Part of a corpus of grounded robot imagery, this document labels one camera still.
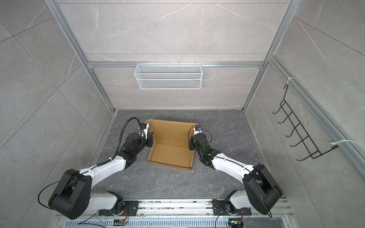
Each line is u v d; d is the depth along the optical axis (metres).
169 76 1.01
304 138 0.63
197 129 0.73
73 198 0.41
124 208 0.72
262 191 0.42
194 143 0.66
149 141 0.76
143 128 0.73
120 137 0.62
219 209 0.73
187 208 0.75
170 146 0.97
